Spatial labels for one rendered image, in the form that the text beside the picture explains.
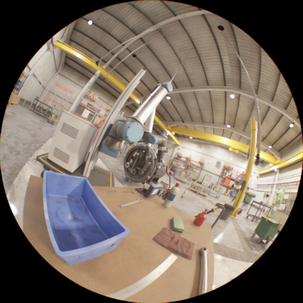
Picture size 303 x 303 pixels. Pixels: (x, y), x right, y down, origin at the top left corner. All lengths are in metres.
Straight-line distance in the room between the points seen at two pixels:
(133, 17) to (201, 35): 4.49
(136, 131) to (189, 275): 0.83
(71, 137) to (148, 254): 0.95
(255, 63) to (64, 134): 8.82
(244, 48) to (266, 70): 1.99
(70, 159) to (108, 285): 0.90
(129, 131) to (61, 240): 0.66
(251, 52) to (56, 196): 8.50
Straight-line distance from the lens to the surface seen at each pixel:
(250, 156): 4.32
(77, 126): 0.92
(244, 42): 7.98
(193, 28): 7.75
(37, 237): 0.37
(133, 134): 0.65
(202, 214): 0.77
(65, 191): 0.47
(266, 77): 8.83
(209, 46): 7.94
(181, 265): 0.46
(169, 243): 0.48
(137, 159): 1.77
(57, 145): 1.02
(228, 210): 3.09
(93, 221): 0.42
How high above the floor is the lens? 0.80
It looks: 3 degrees up
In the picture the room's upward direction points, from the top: 25 degrees clockwise
